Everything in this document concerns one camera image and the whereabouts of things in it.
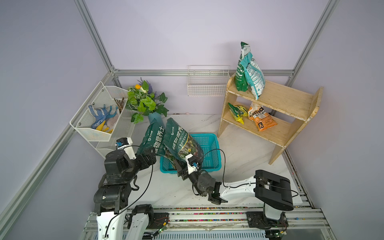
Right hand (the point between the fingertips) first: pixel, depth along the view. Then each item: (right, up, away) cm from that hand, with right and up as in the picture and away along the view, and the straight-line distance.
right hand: (182, 157), depth 75 cm
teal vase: (-19, +23, +23) cm, 38 cm away
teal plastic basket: (+16, +4, +25) cm, 30 cm away
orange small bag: (+43, +23, +10) cm, 50 cm away
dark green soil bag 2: (-3, +7, +6) cm, 10 cm away
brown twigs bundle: (-36, +29, +8) cm, 47 cm away
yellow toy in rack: (-40, +15, -4) cm, 43 cm away
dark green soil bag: (-15, +10, +3) cm, 18 cm away
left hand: (-15, +5, -9) cm, 19 cm away
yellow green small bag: (+31, +25, +9) cm, 41 cm away
